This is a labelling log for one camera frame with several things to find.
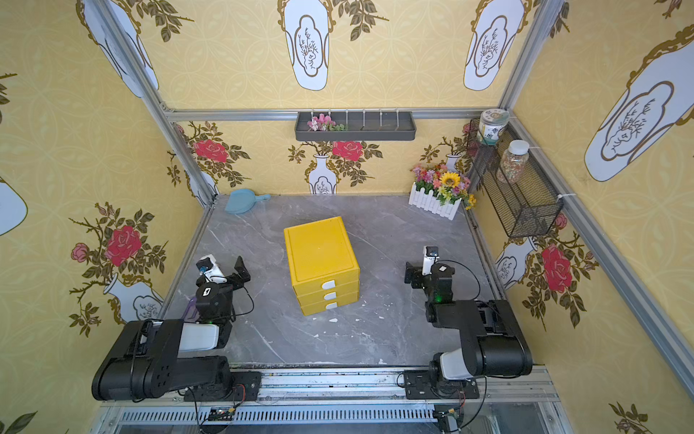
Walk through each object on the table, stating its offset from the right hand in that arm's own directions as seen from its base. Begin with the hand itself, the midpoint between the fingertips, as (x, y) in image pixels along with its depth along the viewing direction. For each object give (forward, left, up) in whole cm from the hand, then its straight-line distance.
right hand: (427, 261), depth 94 cm
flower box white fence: (+26, -6, +9) cm, 29 cm away
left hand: (-8, +70, +7) cm, 70 cm away
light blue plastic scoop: (+32, +77, -5) cm, 83 cm away
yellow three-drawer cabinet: (-13, +33, +17) cm, 40 cm away
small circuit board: (-46, +60, -6) cm, 75 cm away
